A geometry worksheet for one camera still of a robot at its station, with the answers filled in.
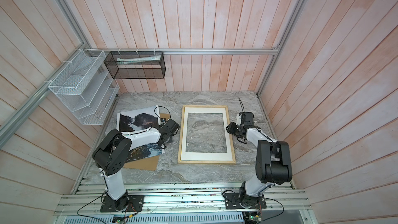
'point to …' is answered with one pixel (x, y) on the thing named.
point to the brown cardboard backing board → (147, 164)
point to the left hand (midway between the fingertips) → (164, 140)
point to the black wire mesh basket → (136, 65)
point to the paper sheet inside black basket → (127, 60)
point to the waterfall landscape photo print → (138, 120)
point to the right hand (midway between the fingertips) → (229, 127)
